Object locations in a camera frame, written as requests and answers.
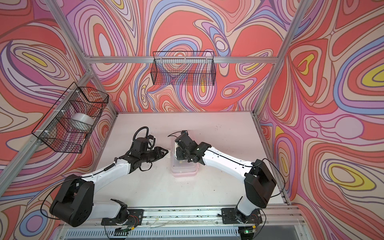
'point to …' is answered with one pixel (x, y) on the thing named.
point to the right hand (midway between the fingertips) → (182, 155)
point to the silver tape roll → (83, 117)
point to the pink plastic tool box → (180, 168)
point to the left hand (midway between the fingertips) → (168, 151)
